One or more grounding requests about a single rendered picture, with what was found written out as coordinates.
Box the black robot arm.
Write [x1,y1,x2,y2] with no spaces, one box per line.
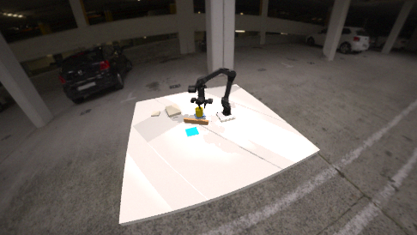
[188,67,237,116]

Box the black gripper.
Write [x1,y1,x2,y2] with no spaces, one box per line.
[190,93,213,109]

